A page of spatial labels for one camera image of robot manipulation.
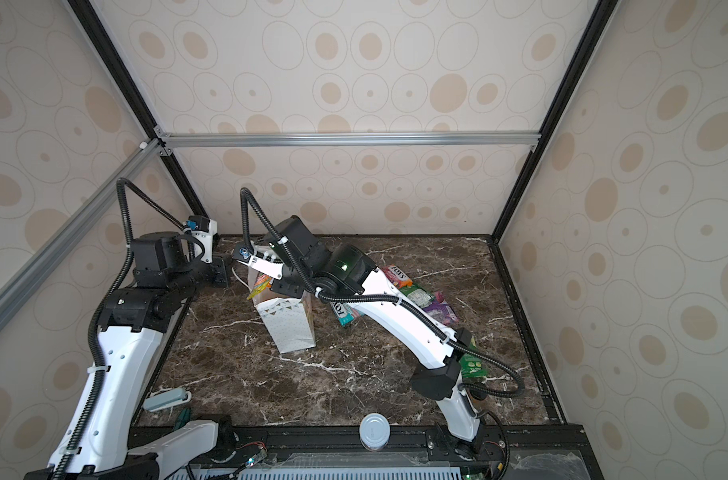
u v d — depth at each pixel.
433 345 0.45
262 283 0.64
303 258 0.44
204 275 0.57
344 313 0.95
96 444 0.36
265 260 0.51
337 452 0.73
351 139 0.92
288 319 0.78
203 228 0.57
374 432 0.71
